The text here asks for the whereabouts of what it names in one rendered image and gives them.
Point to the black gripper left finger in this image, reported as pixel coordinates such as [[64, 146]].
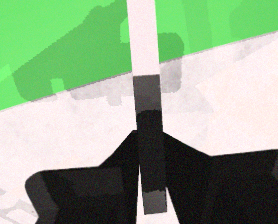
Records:
[[114, 182]]

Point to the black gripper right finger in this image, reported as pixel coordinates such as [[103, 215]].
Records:
[[193, 176]]

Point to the green flat surface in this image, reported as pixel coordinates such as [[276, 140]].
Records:
[[47, 46]]

